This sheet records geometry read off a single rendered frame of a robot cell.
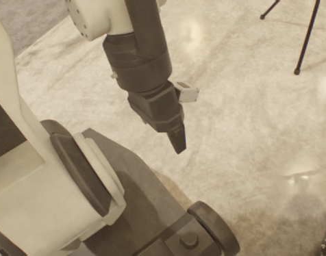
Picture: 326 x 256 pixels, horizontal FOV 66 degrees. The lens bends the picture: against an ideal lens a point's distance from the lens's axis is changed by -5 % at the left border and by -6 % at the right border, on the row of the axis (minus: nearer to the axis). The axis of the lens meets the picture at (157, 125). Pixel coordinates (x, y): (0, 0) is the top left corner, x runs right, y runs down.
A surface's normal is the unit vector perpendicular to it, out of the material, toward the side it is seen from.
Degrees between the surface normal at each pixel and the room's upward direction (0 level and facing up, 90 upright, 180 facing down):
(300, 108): 0
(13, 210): 70
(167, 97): 79
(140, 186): 0
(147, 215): 0
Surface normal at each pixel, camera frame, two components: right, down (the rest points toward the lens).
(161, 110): 0.55, 0.49
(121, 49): -0.37, 0.02
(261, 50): -0.11, -0.58
